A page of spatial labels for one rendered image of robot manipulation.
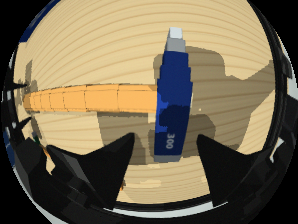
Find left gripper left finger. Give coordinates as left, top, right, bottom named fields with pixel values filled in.
left=46, top=132, right=135, bottom=211

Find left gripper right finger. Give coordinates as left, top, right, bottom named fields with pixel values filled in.
left=196, top=134, right=273, bottom=207

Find orange and blue hammer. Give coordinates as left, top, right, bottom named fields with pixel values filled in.
left=22, top=27, right=193, bottom=162

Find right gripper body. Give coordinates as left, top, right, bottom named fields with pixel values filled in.
left=1, top=68, right=22, bottom=151

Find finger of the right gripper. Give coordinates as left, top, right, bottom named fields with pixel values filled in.
left=5, top=77, right=27, bottom=92
left=13, top=117, right=32, bottom=144

